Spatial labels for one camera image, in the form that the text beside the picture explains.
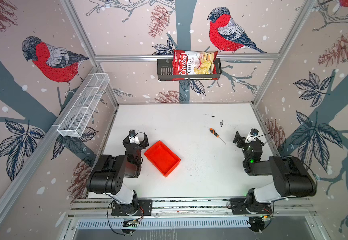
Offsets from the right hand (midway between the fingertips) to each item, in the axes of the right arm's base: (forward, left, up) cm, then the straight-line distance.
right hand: (244, 135), depth 90 cm
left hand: (-4, +66, +4) cm, 67 cm away
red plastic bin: (-15, +48, -5) cm, 51 cm away
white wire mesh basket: (-13, +89, +24) cm, 93 cm away
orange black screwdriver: (+8, +17, -8) cm, 21 cm away
